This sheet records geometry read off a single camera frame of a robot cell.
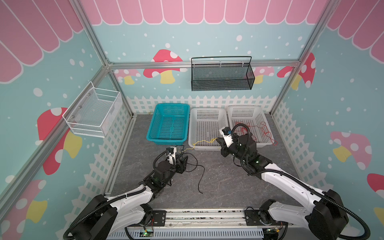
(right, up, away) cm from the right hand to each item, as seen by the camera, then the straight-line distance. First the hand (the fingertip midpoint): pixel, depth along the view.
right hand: (217, 138), depth 77 cm
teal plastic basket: (-31, +8, +35) cm, 47 cm away
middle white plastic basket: (-5, +6, +35) cm, 36 cm away
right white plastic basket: (+33, +15, +39) cm, 53 cm away
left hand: (-18, -12, +7) cm, 23 cm away
